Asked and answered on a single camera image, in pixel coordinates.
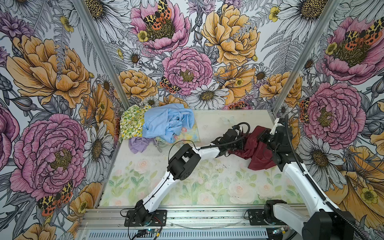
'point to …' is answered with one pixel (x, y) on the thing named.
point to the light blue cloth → (165, 122)
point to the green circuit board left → (152, 230)
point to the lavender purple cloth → (138, 144)
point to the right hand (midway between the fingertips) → (259, 132)
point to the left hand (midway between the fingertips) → (248, 146)
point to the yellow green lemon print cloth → (132, 121)
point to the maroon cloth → (258, 152)
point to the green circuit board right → (279, 231)
